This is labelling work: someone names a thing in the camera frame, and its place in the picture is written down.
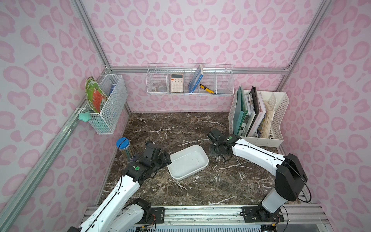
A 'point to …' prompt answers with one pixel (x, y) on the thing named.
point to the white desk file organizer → (269, 131)
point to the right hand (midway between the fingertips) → (212, 151)
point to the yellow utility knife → (206, 89)
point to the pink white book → (260, 117)
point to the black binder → (255, 100)
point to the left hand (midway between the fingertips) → (165, 156)
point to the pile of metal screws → (219, 159)
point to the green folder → (240, 109)
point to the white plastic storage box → (187, 162)
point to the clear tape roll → (161, 88)
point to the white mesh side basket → (105, 122)
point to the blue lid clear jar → (123, 144)
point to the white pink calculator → (177, 83)
